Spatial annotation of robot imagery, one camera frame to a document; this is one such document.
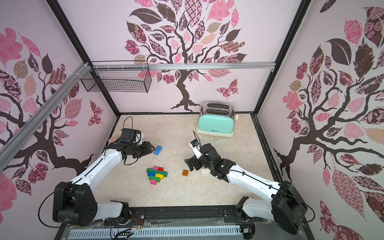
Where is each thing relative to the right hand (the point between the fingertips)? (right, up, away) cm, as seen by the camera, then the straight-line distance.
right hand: (192, 154), depth 80 cm
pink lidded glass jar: (-59, +6, +27) cm, 65 cm away
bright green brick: (-20, -16, +5) cm, 26 cm away
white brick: (+8, -12, +7) cm, 16 cm away
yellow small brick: (-18, -14, +5) cm, 23 cm away
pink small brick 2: (-22, -17, +4) cm, 28 cm away
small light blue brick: (-23, 0, +15) cm, 27 cm away
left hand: (-23, 0, +5) cm, 24 cm away
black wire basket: (-53, +48, +15) cm, 73 cm away
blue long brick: (-24, -13, +6) cm, 28 cm away
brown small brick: (-4, -13, +7) cm, 15 cm away
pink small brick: (-23, -10, +8) cm, 26 cm away
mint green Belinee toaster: (+16, +21, +18) cm, 31 cm away
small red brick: (-19, -11, +8) cm, 24 cm away
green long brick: (-17, -13, +7) cm, 23 cm away
